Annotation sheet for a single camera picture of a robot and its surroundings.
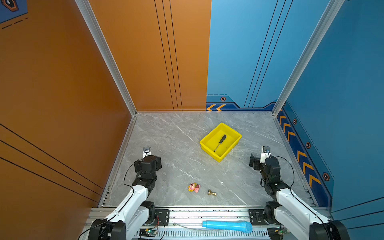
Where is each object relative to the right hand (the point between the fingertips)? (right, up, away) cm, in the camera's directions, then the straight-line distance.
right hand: (258, 154), depth 87 cm
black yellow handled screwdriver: (-19, +7, +15) cm, 25 cm away
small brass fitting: (-29, -19, -7) cm, 36 cm away
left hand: (-65, -2, 0) cm, 65 cm away
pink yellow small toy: (-38, -17, -6) cm, 42 cm away
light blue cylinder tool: (-16, -29, -18) cm, 38 cm away
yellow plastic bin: (-28, +5, +13) cm, 31 cm away
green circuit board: (-60, -34, -16) cm, 71 cm away
